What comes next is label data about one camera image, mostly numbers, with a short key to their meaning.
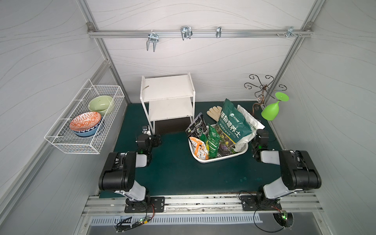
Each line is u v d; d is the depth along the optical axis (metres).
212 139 0.83
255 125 0.78
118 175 0.45
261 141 0.72
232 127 0.75
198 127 0.86
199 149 0.80
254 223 0.64
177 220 0.70
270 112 0.86
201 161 0.81
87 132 0.57
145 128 0.82
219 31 0.72
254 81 0.90
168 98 0.77
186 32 0.76
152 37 0.78
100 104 0.73
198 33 0.78
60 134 0.57
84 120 0.64
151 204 0.73
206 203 0.75
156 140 0.86
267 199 0.63
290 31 0.76
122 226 0.68
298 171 0.47
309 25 0.77
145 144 0.71
